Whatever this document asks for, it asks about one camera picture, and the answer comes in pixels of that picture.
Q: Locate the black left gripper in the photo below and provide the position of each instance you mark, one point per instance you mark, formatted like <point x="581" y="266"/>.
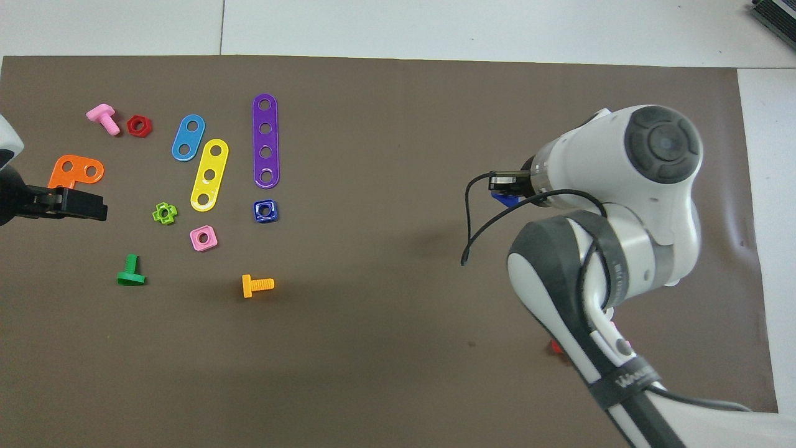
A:
<point x="34" y="203"/>

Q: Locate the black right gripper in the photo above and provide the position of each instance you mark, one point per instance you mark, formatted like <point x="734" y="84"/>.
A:
<point x="530" y="180"/>

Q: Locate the dark blue triangle-head screw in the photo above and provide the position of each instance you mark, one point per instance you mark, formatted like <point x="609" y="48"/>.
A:
<point x="505" y="199"/>

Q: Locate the dark blue square nut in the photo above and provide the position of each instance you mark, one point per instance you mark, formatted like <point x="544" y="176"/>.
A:
<point x="256" y="216"/>

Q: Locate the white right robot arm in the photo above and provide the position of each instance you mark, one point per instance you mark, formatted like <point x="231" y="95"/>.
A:
<point x="622" y="162"/>

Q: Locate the light green cross nut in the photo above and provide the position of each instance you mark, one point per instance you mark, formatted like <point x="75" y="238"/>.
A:
<point x="155" y="214"/>

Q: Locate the green square-head screw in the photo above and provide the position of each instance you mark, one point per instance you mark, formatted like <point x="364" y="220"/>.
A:
<point x="131" y="279"/>

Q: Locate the red hexagon nut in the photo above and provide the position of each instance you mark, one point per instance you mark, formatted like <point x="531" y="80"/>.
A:
<point x="130" y="127"/>

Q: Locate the pink square nut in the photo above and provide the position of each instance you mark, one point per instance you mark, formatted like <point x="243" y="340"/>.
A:
<point x="194" y="244"/>

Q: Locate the red hexagon-head screw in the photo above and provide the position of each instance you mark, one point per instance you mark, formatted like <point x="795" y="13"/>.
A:
<point x="555" y="347"/>

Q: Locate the orange square-head screw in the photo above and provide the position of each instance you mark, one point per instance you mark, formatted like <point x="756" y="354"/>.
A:
<point x="261" y="285"/>

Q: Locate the orange angled three-hole plate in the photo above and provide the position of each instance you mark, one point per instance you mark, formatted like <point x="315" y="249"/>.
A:
<point x="56" y="177"/>

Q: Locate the blue two-hole plate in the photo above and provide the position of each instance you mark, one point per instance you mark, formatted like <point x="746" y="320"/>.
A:
<point x="188" y="138"/>

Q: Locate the brown table mat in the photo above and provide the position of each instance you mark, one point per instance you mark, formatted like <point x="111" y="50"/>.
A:
<point x="373" y="186"/>

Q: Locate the yellow three-hole plate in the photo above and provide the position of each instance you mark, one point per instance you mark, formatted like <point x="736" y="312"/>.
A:
<point x="213" y="163"/>

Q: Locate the purple four-hole plate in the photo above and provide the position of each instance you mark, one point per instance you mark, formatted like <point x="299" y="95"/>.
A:
<point x="265" y="116"/>

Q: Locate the grey ribbed device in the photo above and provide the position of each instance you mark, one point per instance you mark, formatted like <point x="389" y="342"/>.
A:
<point x="774" y="15"/>

